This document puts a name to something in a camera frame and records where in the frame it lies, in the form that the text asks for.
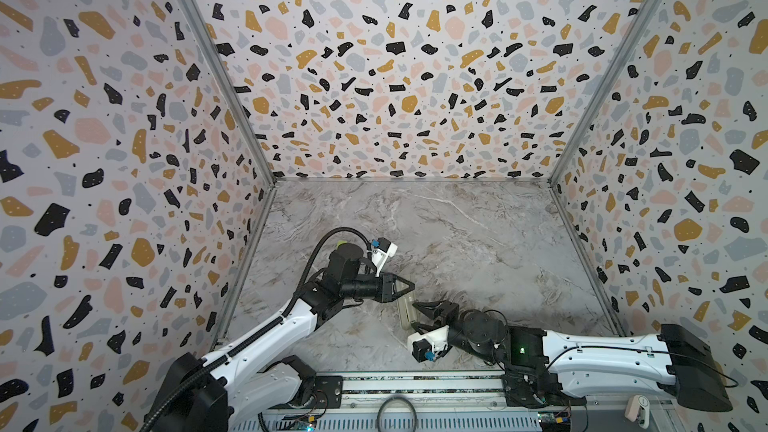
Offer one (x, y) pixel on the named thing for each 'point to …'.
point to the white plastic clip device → (638, 409)
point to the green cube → (340, 242)
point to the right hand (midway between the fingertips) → (414, 304)
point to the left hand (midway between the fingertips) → (412, 285)
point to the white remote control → (407, 308)
